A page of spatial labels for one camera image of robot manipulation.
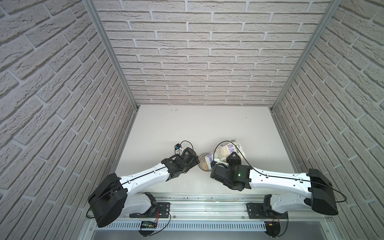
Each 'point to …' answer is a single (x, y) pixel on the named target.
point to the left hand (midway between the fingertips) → (195, 156)
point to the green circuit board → (148, 224)
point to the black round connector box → (272, 228)
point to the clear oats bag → (224, 151)
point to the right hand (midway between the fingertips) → (233, 155)
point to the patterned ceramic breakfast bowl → (203, 164)
